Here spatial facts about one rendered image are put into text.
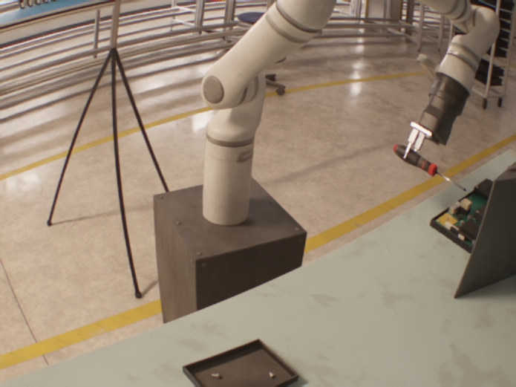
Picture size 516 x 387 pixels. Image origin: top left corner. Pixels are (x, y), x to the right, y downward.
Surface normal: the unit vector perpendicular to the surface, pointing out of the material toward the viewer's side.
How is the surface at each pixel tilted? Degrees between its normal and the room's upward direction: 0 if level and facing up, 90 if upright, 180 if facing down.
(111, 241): 0
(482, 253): 90
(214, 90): 91
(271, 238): 0
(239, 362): 0
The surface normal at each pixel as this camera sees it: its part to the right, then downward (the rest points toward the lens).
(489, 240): 0.32, 0.52
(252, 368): 0.09, -0.85
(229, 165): 0.09, 0.53
